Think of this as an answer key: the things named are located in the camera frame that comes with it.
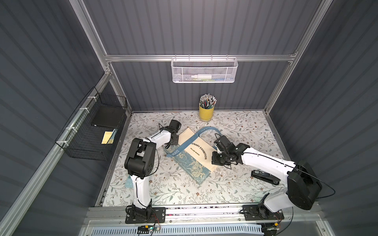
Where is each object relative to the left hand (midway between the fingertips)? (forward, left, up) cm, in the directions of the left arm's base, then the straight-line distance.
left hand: (172, 140), depth 99 cm
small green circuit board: (-49, +9, -4) cm, 50 cm away
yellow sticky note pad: (-19, +23, +31) cm, 43 cm away
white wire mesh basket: (+60, -25, +19) cm, 67 cm away
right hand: (-19, -25, +5) cm, 32 cm away
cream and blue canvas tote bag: (-10, -15, -1) cm, 18 cm away
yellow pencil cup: (+19, -24, +6) cm, 31 cm away
